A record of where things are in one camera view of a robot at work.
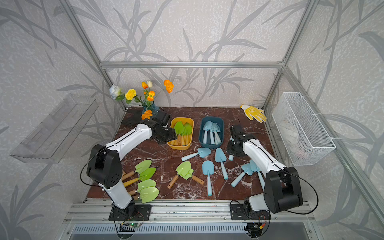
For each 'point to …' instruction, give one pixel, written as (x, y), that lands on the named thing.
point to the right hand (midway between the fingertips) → (230, 150)
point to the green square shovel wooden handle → (188, 174)
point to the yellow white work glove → (252, 112)
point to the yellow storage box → (189, 120)
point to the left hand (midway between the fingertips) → (174, 138)
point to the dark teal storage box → (219, 120)
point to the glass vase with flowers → (147, 99)
